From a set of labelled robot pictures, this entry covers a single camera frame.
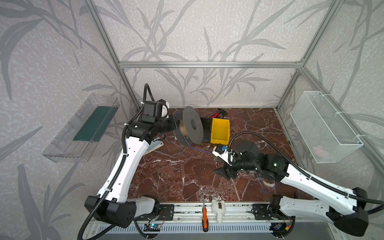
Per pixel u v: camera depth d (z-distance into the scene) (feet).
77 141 2.08
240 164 1.83
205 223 2.27
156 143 3.08
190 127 2.36
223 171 1.86
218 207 2.37
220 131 3.36
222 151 1.83
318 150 2.40
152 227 2.34
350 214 1.30
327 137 2.00
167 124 1.99
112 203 1.21
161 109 1.83
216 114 3.74
